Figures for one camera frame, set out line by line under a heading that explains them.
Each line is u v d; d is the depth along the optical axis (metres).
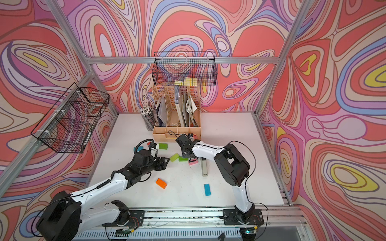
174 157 0.94
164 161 0.77
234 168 0.53
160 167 0.75
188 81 0.82
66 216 0.40
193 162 0.80
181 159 0.93
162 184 0.83
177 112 0.89
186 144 0.75
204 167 0.88
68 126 0.74
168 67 0.96
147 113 0.96
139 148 0.64
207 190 0.82
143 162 0.65
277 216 0.75
